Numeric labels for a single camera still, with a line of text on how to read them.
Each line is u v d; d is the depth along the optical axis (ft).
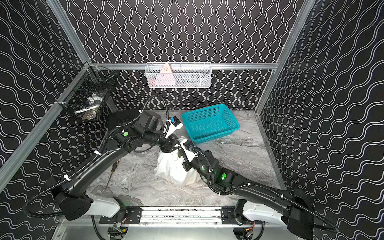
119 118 3.62
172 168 2.33
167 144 1.94
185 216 2.50
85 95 3.02
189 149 1.85
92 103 2.80
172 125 1.92
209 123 3.72
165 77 2.94
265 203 1.56
